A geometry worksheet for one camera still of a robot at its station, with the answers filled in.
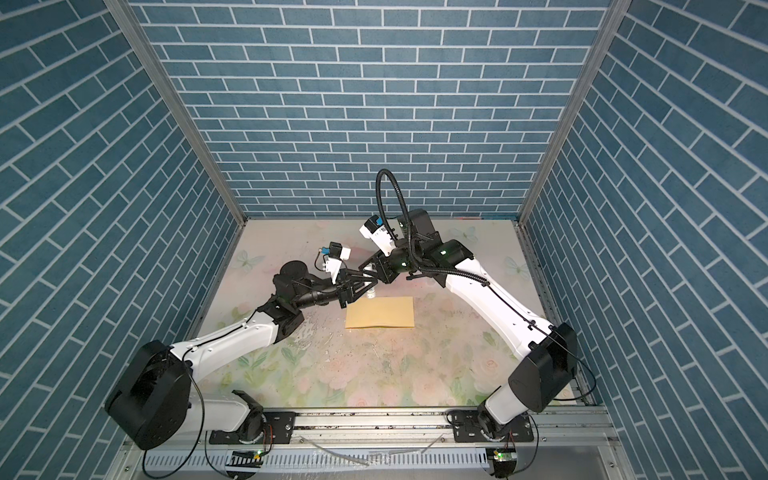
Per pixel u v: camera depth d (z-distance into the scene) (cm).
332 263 67
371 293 73
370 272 71
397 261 64
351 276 74
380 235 64
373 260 66
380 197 60
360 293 71
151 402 41
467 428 74
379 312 94
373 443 73
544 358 40
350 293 69
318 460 77
